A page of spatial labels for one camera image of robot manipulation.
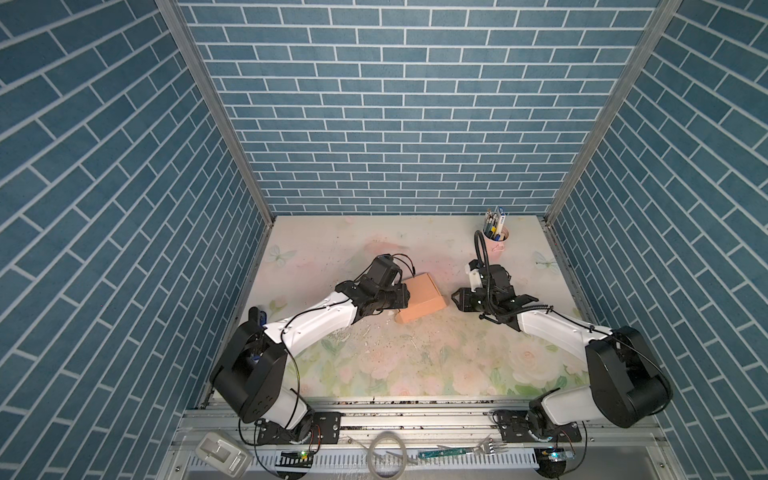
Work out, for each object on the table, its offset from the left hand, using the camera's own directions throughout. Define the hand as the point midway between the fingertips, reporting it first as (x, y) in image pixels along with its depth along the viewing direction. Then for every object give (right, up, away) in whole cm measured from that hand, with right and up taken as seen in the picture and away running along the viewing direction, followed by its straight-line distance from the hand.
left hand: (406, 296), depth 86 cm
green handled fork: (+19, -34, -15) cm, 41 cm away
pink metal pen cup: (+31, +13, +17) cm, 38 cm away
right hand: (+15, 0, +5) cm, 16 cm away
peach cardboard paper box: (+6, 0, +2) cm, 6 cm away
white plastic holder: (-43, -34, -17) cm, 57 cm away
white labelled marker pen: (+32, +21, +13) cm, 40 cm away
